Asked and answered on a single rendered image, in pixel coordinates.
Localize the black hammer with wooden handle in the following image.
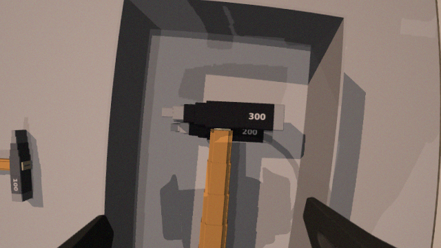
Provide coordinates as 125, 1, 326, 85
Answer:
165, 101, 285, 248

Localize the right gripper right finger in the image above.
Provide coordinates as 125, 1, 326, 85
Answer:
303, 197, 397, 248

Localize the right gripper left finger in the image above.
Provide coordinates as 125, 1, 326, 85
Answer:
57, 215, 114, 248

